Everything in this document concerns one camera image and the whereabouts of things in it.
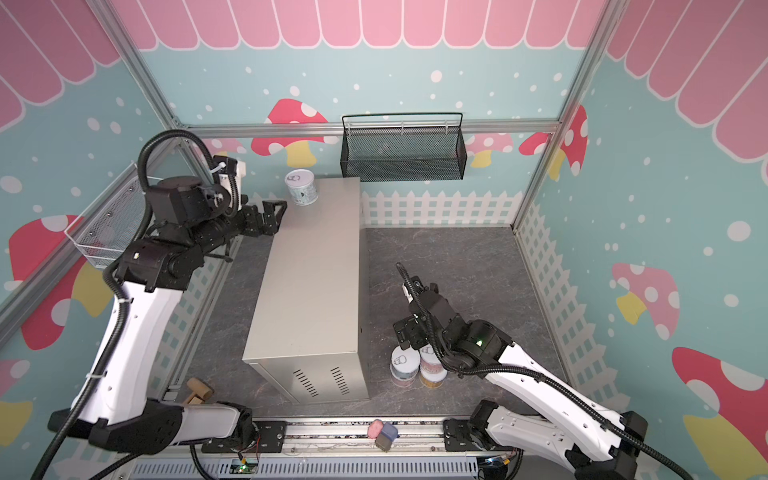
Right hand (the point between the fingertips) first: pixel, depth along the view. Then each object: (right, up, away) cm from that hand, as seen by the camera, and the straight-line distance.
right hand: (411, 316), depth 72 cm
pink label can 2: (+5, -12, +4) cm, 14 cm away
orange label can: (+6, -18, +7) cm, 21 cm away
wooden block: (-57, -22, +8) cm, 61 cm away
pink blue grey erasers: (-7, -30, +2) cm, 31 cm away
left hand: (-32, +25, -8) cm, 41 cm away
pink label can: (-2, -13, +3) cm, 13 cm away
